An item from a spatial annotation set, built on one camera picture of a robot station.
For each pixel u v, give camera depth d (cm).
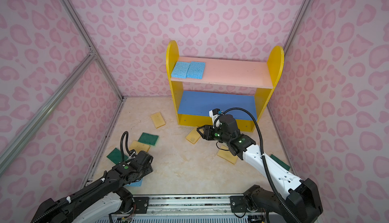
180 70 75
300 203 38
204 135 68
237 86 117
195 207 74
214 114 70
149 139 95
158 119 104
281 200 38
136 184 78
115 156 89
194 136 96
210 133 66
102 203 57
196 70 75
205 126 68
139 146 92
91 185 51
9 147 52
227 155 88
